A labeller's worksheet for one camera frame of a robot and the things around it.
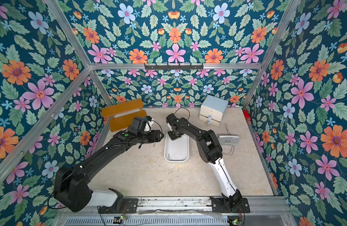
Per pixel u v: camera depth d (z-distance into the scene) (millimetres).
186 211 728
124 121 1117
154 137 719
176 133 865
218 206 737
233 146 958
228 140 913
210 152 596
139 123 628
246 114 1161
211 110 1003
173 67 932
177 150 935
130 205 734
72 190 406
